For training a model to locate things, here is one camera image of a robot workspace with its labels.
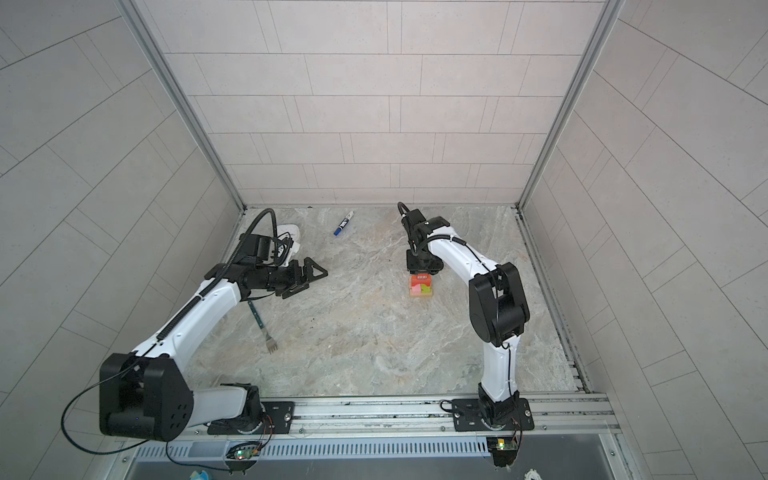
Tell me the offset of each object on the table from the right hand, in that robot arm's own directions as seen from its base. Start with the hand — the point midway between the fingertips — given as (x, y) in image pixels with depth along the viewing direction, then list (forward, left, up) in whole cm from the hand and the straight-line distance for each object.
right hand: (417, 270), depth 91 cm
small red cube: (-4, -1, +2) cm, 5 cm away
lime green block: (-5, -2, -4) cm, 6 cm away
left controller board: (-43, +42, -2) cm, 60 cm away
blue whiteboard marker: (+24, +25, -3) cm, 35 cm away
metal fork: (-18, +42, -4) cm, 46 cm away
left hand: (-6, +26, +10) cm, 29 cm away
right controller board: (-44, -17, -9) cm, 48 cm away
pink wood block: (-4, +1, -4) cm, 6 cm away
